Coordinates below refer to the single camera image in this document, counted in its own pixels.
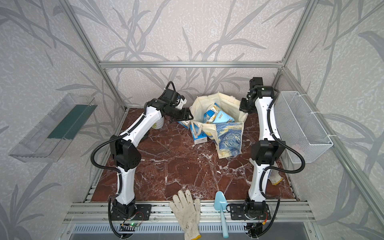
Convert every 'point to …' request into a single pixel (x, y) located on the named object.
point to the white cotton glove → (187, 213)
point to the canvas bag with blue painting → (229, 137)
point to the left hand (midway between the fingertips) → (189, 117)
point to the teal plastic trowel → (221, 204)
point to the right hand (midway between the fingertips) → (243, 108)
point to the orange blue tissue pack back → (186, 123)
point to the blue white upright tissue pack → (199, 135)
